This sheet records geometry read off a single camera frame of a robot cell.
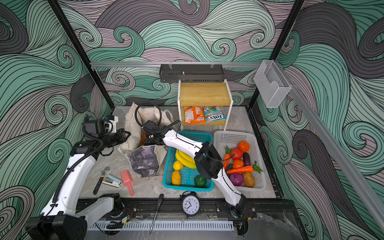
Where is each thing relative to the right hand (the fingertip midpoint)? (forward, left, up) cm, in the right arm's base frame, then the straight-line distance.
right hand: (151, 144), depth 87 cm
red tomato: (-4, -52, -4) cm, 53 cm away
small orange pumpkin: (-10, -51, -5) cm, 52 cm away
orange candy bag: (+17, -26, +8) cm, 32 cm away
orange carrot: (-14, -56, -1) cm, 57 cm away
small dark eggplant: (-6, -57, -7) cm, 58 cm away
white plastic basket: (+7, -50, -6) cm, 51 cm away
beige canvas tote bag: (-14, 0, +7) cm, 16 cm away
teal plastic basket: (-14, -22, -10) cm, 28 cm away
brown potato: (-18, -55, -4) cm, 58 cm away
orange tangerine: (+1, -57, -4) cm, 57 cm away
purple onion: (-18, -48, -4) cm, 52 cm away
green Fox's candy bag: (+18, -39, +7) cm, 43 cm away
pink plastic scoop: (-19, +11, -7) cm, 23 cm away
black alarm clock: (-30, -24, -6) cm, 39 cm away
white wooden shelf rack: (+19, -24, +22) cm, 38 cm away
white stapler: (-20, +19, -7) cm, 28 cm away
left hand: (-1, +8, +14) cm, 16 cm away
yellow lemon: (-11, -16, -5) cm, 20 cm away
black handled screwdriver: (-29, -9, -8) cm, 31 cm away
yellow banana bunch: (-7, -21, -7) cm, 24 cm away
